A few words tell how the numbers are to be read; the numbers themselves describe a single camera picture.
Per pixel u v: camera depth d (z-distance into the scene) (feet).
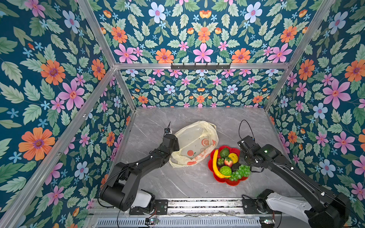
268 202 2.02
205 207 2.46
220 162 2.76
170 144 2.31
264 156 1.69
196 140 3.31
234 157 2.81
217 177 2.63
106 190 1.42
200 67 3.05
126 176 1.57
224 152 2.90
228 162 2.68
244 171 2.51
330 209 1.23
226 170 2.63
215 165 2.73
